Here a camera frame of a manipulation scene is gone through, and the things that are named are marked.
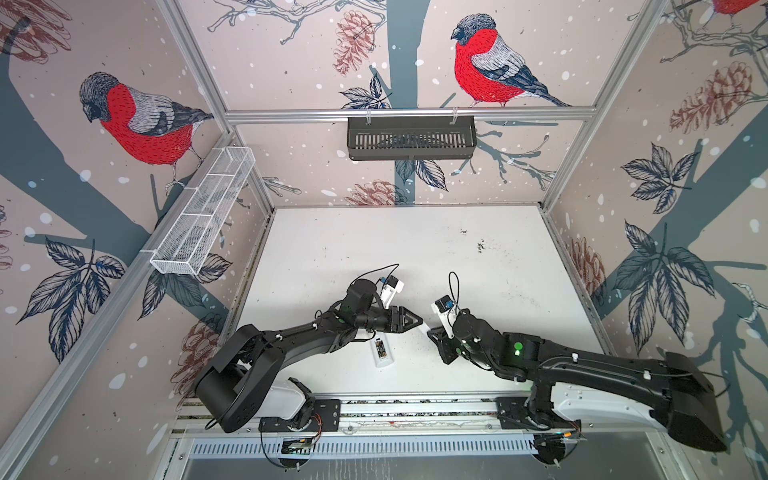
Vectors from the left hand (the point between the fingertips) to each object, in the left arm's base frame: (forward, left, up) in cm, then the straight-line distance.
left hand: (417, 325), depth 76 cm
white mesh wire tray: (+13, +57, +18) cm, 61 cm away
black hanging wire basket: (+63, -1, +16) cm, 65 cm away
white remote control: (-3, +10, -12) cm, 15 cm away
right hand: (-3, -2, -2) cm, 4 cm away
